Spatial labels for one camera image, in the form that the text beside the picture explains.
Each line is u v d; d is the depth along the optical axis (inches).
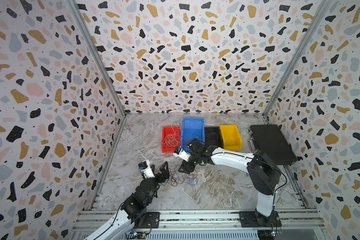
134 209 23.4
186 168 30.1
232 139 41.3
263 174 19.2
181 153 30.7
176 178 34.5
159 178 28.0
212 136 42.0
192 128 44.4
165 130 40.6
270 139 40.4
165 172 28.3
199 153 27.3
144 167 26.6
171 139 40.9
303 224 29.4
